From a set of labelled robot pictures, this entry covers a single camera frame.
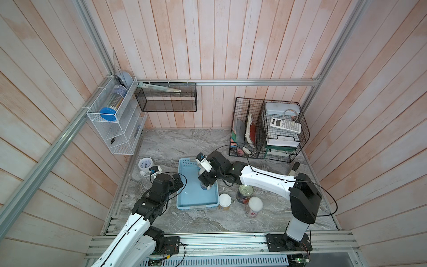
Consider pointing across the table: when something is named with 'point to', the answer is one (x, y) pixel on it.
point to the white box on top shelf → (285, 109)
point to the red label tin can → (244, 192)
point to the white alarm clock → (144, 164)
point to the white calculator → (291, 126)
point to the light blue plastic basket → (191, 196)
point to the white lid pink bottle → (255, 205)
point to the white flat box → (283, 141)
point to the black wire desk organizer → (267, 129)
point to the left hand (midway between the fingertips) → (173, 181)
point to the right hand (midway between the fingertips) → (204, 171)
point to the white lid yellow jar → (225, 201)
